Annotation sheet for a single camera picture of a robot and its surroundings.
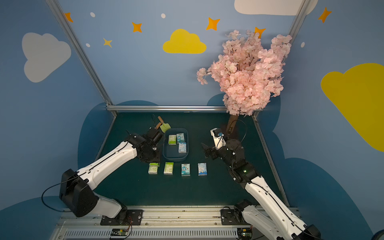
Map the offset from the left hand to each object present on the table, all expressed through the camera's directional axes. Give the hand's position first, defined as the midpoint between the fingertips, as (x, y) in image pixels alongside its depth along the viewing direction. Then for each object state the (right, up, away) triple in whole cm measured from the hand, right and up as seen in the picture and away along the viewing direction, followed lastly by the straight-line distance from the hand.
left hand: (158, 157), depth 82 cm
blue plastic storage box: (+5, 0, +16) cm, 17 cm away
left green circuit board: (-17, -35, -10) cm, 40 cm away
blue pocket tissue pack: (+15, -9, +7) cm, 19 cm away
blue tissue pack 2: (+12, +3, +17) cm, 21 cm away
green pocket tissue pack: (-5, -8, +7) cm, 12 cm away
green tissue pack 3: (-1, -4, -4) cm, 5 cm away
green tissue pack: (+4, -9, +7) cm, 12 cm away
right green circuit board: (+45, -36, -9) cm, 58 cm away
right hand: (+29, +11, -7) cm, 32 cm away
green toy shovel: (-3, +17, +30) cm, 35 cm away
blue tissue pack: (+25, -9, +8) cm, 28 cm away
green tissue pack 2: (+5, +8, +22) cm, 23 cm away
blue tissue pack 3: (+10, +9, +23) cm, 27 cm away
